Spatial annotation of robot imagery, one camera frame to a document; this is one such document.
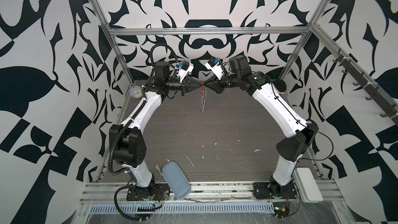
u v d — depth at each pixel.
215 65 0.63
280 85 1.09
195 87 0.73
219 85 0.66
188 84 0.69
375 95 0.55
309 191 0.70
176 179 0.76
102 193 0.75
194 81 0.70
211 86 0.70
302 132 0.46
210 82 0.67
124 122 0.48
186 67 0.65
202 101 0.74
